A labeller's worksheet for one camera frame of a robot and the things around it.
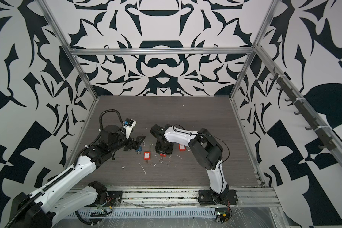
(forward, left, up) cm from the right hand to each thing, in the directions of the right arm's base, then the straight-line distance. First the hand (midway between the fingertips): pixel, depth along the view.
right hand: (160, 153), depth 89 cm
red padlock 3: (+3, -14, 0) cm, 14 cm away
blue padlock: (+3, +13, -1) cm, 14 cm away
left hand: (+5, +11, +19) cm, 22 cm away
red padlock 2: (-2, -2, +2) cm, 3 cm away
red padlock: (-2, +8, +1) cm, 8 cm away
